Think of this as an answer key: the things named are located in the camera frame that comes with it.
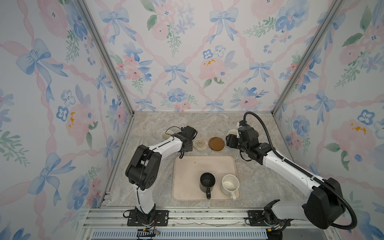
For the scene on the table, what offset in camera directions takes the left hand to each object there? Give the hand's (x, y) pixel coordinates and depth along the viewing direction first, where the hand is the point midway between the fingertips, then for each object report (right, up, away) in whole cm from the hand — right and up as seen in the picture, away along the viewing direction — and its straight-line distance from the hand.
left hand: (186, 145), depth 95 cm
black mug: (+12, -18, -12) cm, 25 cm away
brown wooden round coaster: (+20, 0, +9) cm, 22 cm away
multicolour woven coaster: (+9, 0, +6) cm, 10 cm away
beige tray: (+1, -14, -5) cm, 15 cm away
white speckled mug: (+25, -21, -12) cm, 34 cm away
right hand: (+25, +6, -11) cm, 28 cm away
